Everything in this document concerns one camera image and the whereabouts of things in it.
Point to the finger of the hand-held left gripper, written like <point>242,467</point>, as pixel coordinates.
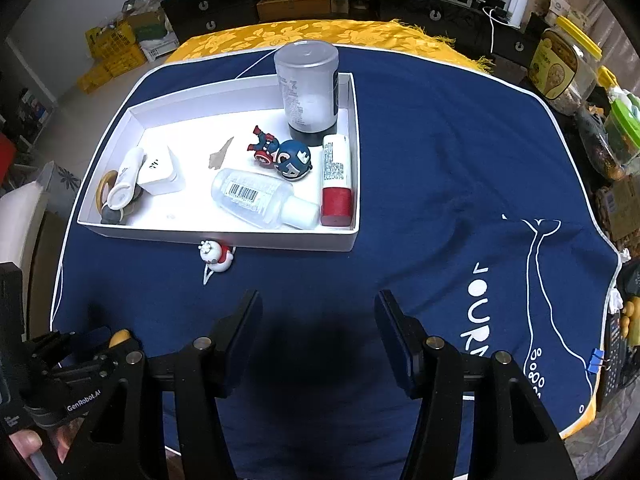
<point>97,370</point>
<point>80,342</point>

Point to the white tube bottle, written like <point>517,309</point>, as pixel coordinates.
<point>125,180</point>

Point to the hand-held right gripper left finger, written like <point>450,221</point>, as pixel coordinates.
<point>247,322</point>

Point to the yellow mango toy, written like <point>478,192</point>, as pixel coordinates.
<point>120,337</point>

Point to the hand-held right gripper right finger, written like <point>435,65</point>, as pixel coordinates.
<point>395,332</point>

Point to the shallow white cardboard box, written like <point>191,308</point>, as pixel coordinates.
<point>185,210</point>

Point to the grey floral box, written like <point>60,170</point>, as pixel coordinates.
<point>57,185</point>

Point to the clear cylindrical container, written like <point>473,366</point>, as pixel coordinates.
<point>305,90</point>

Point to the yellow tape roll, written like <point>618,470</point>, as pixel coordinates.
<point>102,185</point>

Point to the white plastic basket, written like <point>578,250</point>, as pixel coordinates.
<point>159,49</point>

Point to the person's left hand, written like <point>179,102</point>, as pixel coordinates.
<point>27,445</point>

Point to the clear sanitizer bottle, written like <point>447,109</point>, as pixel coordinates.
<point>250,192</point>

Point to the clear jar with yellow lid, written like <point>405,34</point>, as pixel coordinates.
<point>562,65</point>

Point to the blue binder clip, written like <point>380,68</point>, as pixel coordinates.
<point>598,361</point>

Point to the small white red bear figure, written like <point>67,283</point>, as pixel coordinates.
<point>217,255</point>

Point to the clear container with green lid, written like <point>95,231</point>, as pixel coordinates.
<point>622,130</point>

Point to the navy blue printed cloth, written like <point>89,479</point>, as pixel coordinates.
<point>450,185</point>

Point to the black calculator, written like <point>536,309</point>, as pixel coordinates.
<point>620,360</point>

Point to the stack of yellow crates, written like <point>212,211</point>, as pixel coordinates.
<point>112,57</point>

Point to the white upright device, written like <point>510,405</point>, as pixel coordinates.
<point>515,5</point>

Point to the white tube with red cap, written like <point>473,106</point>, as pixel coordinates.
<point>335,165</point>

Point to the brown cardboard box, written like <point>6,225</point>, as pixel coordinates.
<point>145,25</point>

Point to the black cabinet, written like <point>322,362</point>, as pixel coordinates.
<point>400,5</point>

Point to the yellow floral cloth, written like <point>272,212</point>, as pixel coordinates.
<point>250,35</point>

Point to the white triangular case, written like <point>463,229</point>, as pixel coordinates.
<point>160,172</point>

